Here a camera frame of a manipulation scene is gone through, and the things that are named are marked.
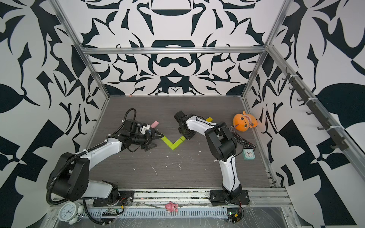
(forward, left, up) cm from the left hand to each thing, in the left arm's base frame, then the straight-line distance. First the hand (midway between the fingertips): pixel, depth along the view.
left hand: (159, 138), depth 84 cm
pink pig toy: (-33, -7, -9) cm, 35 cm away
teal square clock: (-8, -54, -10) cm, 55 cm away
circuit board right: (-37, -37, -12) cm, 54 cm away
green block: (+3, -3, -10) cm, 11 cm away
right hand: (+10, -14, -10) cm, 20 cm away
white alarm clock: (-34, +41, -7) cm, 53 cm away
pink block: (+16, +6, -10) cm, 20 cm away
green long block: (+2, -11, -11) cm, 15 cm away
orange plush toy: (+10, -53, -2) cm, 54 cm away
